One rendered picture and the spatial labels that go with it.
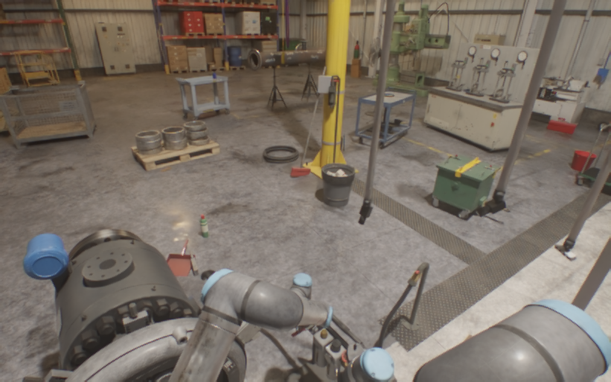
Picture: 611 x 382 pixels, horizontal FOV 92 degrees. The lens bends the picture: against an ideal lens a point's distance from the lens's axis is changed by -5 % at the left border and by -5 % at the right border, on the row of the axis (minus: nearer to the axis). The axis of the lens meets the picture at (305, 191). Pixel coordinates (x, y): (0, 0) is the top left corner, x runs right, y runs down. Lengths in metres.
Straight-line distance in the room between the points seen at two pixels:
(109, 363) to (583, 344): 1.18
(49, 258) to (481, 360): 1.65
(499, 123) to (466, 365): 5.88
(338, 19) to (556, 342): 3.96
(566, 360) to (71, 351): 1.56
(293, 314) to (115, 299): 0.88
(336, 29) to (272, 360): 3.54
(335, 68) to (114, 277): 3.43
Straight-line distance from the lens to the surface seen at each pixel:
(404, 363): 2.35
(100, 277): 1.64
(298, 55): 8.55
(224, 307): 0.89
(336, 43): 4.19
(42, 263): 1.77
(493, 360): 0.47
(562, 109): 9.70
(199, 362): 0.89
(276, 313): 0.87
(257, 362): 2.27
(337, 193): 3.62
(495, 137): 6.31
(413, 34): 11.64
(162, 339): 1.25
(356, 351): 1.17
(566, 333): 0.54
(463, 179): 3.77
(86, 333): 1.57
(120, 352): 1.24
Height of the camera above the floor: 1.89
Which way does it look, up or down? 28 degrees down
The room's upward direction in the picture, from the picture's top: 1 degrees clockwise
